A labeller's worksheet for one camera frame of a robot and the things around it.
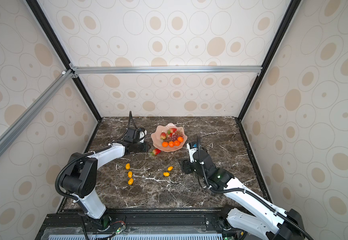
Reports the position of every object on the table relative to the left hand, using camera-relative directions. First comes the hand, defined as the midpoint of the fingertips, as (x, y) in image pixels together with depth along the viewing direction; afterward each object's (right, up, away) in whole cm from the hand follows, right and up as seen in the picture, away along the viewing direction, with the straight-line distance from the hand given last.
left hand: (153, 143), depth 94 cm
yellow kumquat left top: (-16, -14, -1) cm, 21 cm away
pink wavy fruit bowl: (0, +4, +12) cm, 12 cm away
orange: (+15, 0, +7) cm, 16 cm away
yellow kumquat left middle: (-13, -18, -4) cm, 23 cm away
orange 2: (+17, +2, +7) cm, 18 cm away
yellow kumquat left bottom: (-12, -21, -8) cm, 26 cm away
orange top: (+11, -1, +8) cm, 14 cm away
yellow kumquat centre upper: (+11, -15, -2) cm, 19 cm away
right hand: (+19, -6, -17) cm, 26 cm away
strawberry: (+5, +5, +12) cm, 14 cm away
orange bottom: (+7, -1, +7) cm, 10 cm away
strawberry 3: (+1, -6, +4) cm, 7 cm away
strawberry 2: (+12, +9, +12) cm, 19 cm away
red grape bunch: (+13, +4, +10) cm, 17 cm away
